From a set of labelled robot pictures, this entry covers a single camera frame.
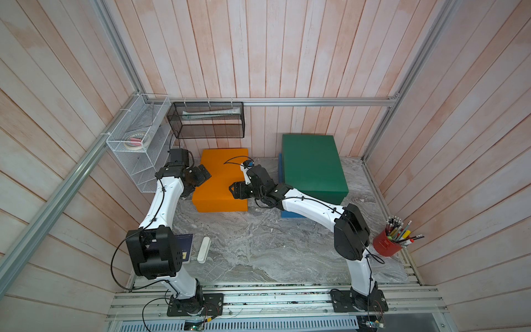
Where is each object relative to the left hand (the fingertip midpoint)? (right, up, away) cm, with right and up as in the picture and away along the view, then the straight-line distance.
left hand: (202, 182), depth 87 cm
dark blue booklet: (-7, -27, +1) cm, 28 cm away
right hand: (+14, -2, -2) cm, 14 cm away
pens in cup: (+77, -19, -10) cm, 80 cm away
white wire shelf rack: (-23, +6, -5) cm, 24 cm away
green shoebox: (+53, +9, +24) cm, 59 cm away
